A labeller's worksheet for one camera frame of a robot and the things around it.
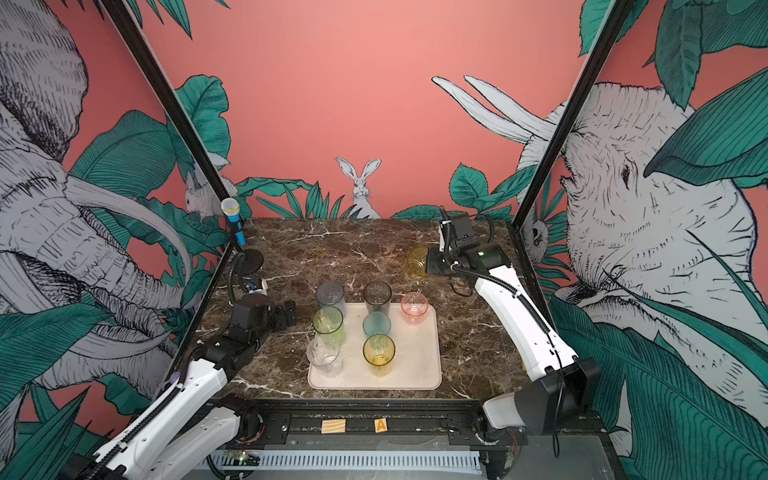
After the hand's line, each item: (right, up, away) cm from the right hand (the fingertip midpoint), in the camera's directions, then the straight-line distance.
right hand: (427, 257), depth 77 cm
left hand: (-41, -13, +4) cm, 43 cm away
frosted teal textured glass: (-14, -20, +11) cm, 27 cm away
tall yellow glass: (-12, -24, -3) cm, 27 cm away
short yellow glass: (-2, -1, +8) cm, 9 cm away
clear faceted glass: (-28, -28, +6) cm, 40 cm away
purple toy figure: (-69, -33, +3) cm, 76 cm away
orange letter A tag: (-12, -43, -3) cm, 45 cm away
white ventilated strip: (-18, -49, -7) cm, 52 cm away
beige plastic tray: (-2, -31, +6) cm, 31 cm away
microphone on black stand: (-62, -3, +29) cm, 68 cm away
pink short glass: (-2, -16, +16) cm, 23 cm away
